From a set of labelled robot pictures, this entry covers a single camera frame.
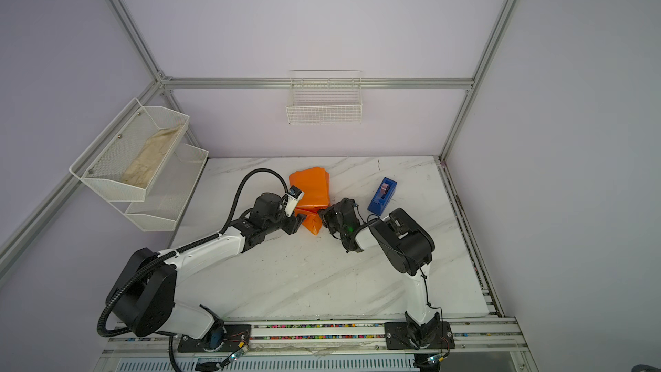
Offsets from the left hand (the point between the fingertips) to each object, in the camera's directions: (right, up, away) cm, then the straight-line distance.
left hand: (297, 213), depth 89 cm
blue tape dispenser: (+33, +5, +12) cm, 35 cm away
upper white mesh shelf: (-51, +20, -10) cm, 55 cm away
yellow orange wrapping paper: (+4, +11, +18) cm, 22 cm away
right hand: (+4, -1, +7) cm, 8 cm away
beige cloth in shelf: (-45, +14, -13) cm, 49 cm away
